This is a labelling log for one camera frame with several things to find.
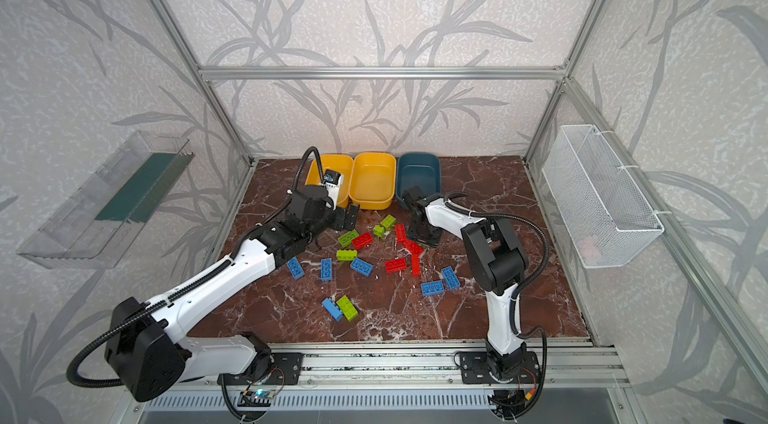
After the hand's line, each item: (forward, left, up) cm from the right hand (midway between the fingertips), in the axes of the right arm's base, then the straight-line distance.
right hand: (420, 230), depth 99 cm
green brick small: (+4, +11, 0) cm, 11 cm away
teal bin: (+27, -2, 0) cm, 27 cm away
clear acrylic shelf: (-17, +73, +32) cm, 81 cm away
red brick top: (-2, +6, +2) cm, 7 cm away
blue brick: (-14, +29, +1) cm, 32 cm away
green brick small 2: (-1, +14, +1) cm, 14 cm away
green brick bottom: (-25, +21, +1) cm, 33 cm away
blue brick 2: (-13, +18, 0) cm, 22 cm away
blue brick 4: (-17, -9, +1) cm, 19 cm away
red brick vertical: (-13, +2, +1) cm, 13 cm away
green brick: (-3, +24, +1) cm, 24 cm away
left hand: (-2, +20, +23) cm, 31 cm away
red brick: (-4, +19, +1) cm, 20 cm away
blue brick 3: (-19, -3, 0) cm, 20 cm away
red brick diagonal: (-7, +3, +1) cm, 7 cm away
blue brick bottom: (-26, +25, +2) cm, 36 cm away
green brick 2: (-10, +24, +1) cm, 25 cm away
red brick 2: (-12, +8, 0) cm, 15 cm away
